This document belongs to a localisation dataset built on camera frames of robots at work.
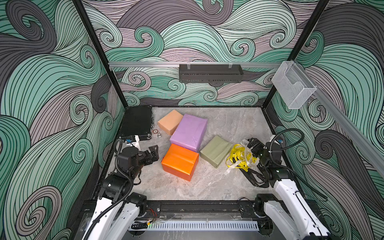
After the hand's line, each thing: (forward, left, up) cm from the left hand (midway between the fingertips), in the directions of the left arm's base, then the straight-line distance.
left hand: (149, 147), depth 71 cm
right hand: (+8, -56, -7) cm, 57 cm away
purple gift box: (+16, -20, -12) cm, 28 cm away
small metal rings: (+25, +5, -23) cm, 34 cm away
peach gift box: (+28, -5, -16) cm, 33 cm away
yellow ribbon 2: (+5, -50, -19) cm, 54 cm away
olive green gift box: (+8, -36, -18) cm, 41 cm away
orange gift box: (-1, -14, -14) cm, 20 cm away
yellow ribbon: (+5, -51, -21) cm, 55 cm away
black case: (+33, +19, -20) cm, 43 cm away
